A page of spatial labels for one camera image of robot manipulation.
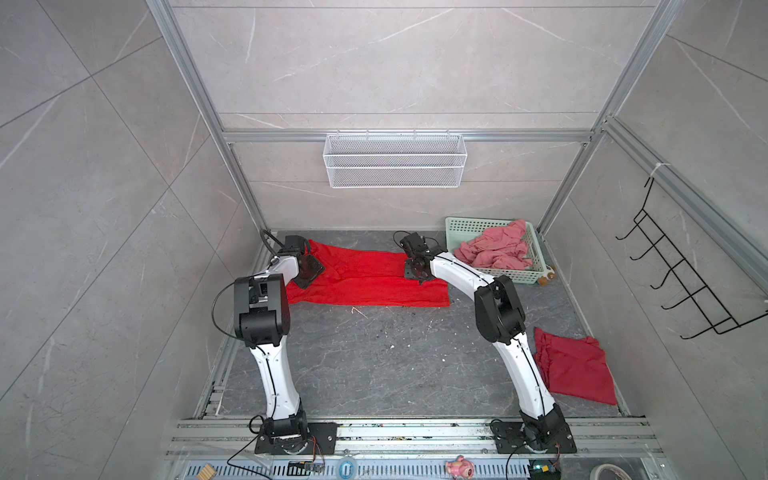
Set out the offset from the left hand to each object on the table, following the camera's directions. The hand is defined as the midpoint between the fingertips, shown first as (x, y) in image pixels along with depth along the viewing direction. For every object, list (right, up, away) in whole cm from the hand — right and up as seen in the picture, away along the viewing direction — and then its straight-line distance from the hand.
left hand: (316, 265), depth 105 cm
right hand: (+35, -2, +1) cm, 35 cm away
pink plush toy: (+43, -46, -38) cm, 73 cm away
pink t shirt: (+69, +7, +5) cm, 70 cm away
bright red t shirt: (+18, -5, +1) cm, 19 cm away
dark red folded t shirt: (+78, -28, -23) cm, 86 cm away
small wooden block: (-16, -48, -37) cm, 62 cm away
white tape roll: (+74, -47, -38) cm, 95 cm away
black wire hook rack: (+93, -8, -43) cm, 103 cm away
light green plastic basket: (+55, +14, +13) cm, 58 cm away
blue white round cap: (+16, -48, -35) cm, 61 cm away
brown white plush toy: (+83, -3, -1) cm, 83 cm away
